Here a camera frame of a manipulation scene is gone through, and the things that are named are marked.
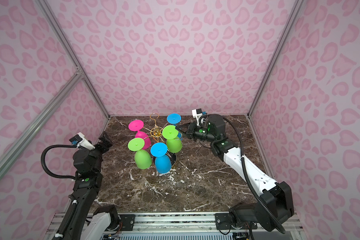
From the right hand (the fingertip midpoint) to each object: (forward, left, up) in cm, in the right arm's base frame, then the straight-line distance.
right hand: (177, 128), depth 66 cm
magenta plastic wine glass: (+6, +21, -5) cm, 22 cm away
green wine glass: (-8, +17, -15) cm, 24 cm away
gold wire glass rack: (+2, +10, -6) cm, 12 cm away
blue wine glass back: (+11, +2, -5) cm, 12 cm away
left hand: (+1, +39, -6) cm, 40 cm away
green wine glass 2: (-2, +2, -9) cm, 9 cm away
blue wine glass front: (-9, +7, -14) cm, 19 cm away
